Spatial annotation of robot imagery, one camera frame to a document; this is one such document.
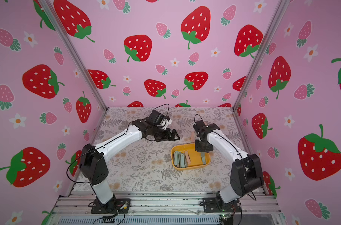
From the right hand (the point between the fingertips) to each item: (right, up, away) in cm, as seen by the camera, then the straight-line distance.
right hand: (209, 149), depth 84 cm
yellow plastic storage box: (-8, -6, +7) cm, 12 cm away
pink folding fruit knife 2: (-8, +6, +19) cm, 22 cm away
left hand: (-21, +7, -3) cm, 22 cm away
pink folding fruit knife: (-13, -8, +5) cm, 16 cm away
